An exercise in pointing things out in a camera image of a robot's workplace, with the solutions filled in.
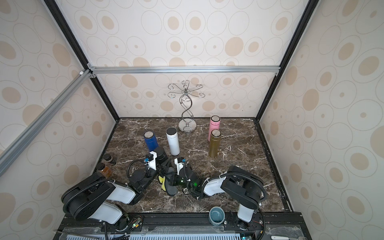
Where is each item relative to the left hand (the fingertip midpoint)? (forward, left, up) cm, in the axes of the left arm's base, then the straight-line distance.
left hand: (171, 157), depth 81 cm
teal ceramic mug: (-25, -24, -14) cm, 38 cm away
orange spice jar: (-5, +38, -7) cm, 39 cm away
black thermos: (-3, +3, +5) cm, 7 cm away
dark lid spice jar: (+2, +37, -6) cm, 38 cm away
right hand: (-6, +1, -7) cm, 9 cm away
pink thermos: (+20, -25, +5) cm, 32 cm away
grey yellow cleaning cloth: (-15, -1, -8) cm, 17 cm away
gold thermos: (+10, -25, 0) cm, 27 cm away
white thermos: (+11, 0, +6) cm, 13 cm away
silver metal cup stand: (+36, -7, -14) cm, 39 cm away
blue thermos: (+8, +12, +4) cm, 15 cm away
